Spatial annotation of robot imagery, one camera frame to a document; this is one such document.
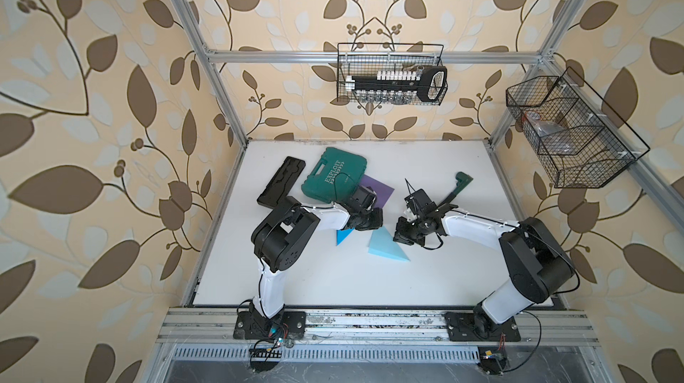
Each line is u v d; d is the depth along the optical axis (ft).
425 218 2.28
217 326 2.47
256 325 2.11
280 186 3.42
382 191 3.55
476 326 2.19
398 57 2.96
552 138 2.31
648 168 1.92
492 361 2.41
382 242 2.94
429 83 2.76
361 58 2.99
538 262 1.49
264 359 2.23
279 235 1.69
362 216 2.67
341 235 3.07
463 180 3.45
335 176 3.45
